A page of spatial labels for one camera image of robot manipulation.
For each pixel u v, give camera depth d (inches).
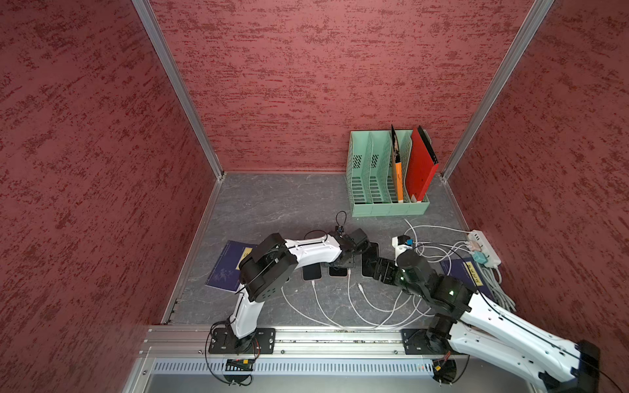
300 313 31.3
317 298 32.5
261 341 29.2
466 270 35.3
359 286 32.8
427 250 37.0
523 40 30.1
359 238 28.6
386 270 25.8
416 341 28.9
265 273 19.4
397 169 33.5
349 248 26.1
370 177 46.1
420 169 35.8
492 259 35.3
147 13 27.9
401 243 26.8
